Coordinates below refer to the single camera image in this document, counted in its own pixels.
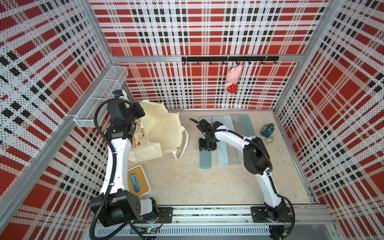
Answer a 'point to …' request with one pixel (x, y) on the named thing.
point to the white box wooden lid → (142, 179)
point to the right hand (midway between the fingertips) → (205, 148)
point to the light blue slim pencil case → (227, 122)
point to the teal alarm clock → (267, 130)
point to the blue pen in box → (136, 185)
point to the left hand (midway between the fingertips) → (141, 103)
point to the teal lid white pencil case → (207, 118)
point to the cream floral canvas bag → (163, 132)
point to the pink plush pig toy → (232, 78)
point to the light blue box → (205, 159)
